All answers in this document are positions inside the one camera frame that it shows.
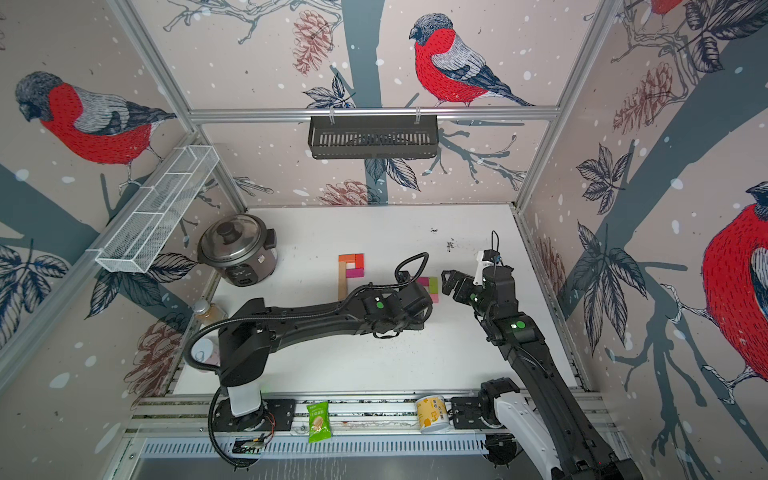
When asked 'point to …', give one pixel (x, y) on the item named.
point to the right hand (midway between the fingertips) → (456, 273)
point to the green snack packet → (320, 426)
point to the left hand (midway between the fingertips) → (425, 314)
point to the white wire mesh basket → (134, 239)
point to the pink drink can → (204, 351)
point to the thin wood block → (342, 275)
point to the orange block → (350, 258)
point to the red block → (360, 261)
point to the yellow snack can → (432, 413)
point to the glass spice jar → (208, 313)
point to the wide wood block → (342, 290)
